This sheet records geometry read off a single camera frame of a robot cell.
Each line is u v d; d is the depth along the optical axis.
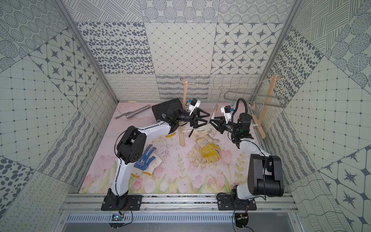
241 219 0.72
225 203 0.73
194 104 0.73
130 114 1.08
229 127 0.74
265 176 0.45
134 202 0.74
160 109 1.12
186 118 0.77
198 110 0.80
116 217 0.72
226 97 0.88
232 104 0.90
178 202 0.76
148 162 0.86
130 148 0.57
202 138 0.96
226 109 0.72
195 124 0.74
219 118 0.79
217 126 0.77
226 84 1.10
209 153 0.90
